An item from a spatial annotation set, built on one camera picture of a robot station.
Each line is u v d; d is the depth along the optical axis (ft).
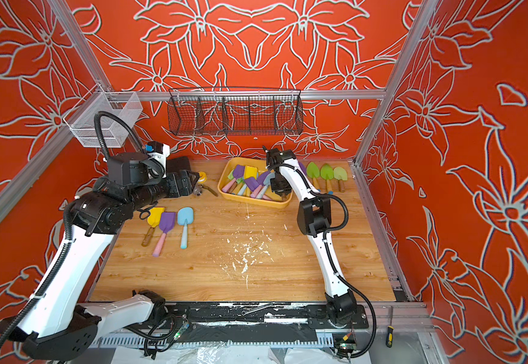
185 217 3.21
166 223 3.09
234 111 3.29
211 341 2.29
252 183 3.52
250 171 3.72
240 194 3.38
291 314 2.45
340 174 3.76
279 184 2.89
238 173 3.63
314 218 2.12
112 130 2.41
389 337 2.27
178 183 1.76
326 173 3.75
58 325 1.18
